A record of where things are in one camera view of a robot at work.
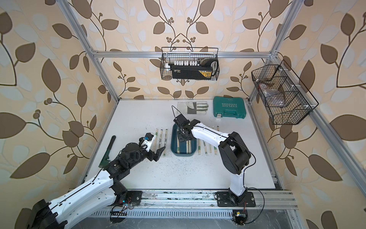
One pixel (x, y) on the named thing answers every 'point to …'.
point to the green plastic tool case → (229, 107)
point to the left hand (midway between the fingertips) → (158, 142)
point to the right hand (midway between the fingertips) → (183, 136)
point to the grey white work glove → (195, 107)
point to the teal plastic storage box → (182, 145)
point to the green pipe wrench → (105, 161)
